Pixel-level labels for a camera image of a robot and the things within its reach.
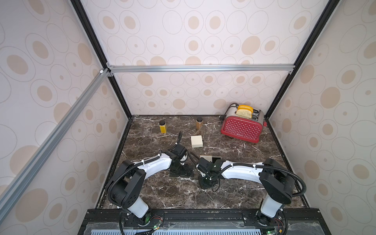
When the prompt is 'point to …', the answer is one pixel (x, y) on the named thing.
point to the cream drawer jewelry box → (197, 141)
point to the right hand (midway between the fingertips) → (200, 190)
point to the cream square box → (210, 158)
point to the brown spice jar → (199, 123)
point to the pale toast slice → (244, 113)
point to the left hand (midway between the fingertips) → (190, 175)
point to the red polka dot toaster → (249, 129)
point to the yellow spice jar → (163, 127)
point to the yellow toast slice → (243, 106)
